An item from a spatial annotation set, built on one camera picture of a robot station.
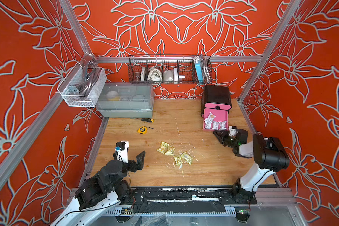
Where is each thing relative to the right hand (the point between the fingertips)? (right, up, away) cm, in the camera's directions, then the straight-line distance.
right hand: (212, 132), depth 94 cm
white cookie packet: (0, +9, +4) cm, 10 cm away
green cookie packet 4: (-19, -15, -8) cm, 25 cm away
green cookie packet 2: (-29, -12, -6) cm, 32 cm away
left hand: (-46, -5, -26) cm, 53 cm away
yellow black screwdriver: (-45, +7, +10) cm, 47 cm away
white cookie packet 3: (+3, +4, +4) cm, 7 cm away
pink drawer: (+9, +12, +7) cm, 16 cm away
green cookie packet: (-33, -10, -4) cm, 35 cm away
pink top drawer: (+6, +17, +1) cm, 18 cm away
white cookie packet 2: (+8, +4, +2) cm, 9 cm away
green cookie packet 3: (-24, -16, -10) cm, 31 cm away
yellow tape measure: (-48, +1, +5) cm, 48 cm away
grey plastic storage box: (-61, +22, +7) cm, 65 cm away
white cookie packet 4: (-2, +5, +4) cm, 7 cm away
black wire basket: (-29, +44, +3) cm, 53 cm away
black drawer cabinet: (+6, +27, +10) cm, 30 cm away
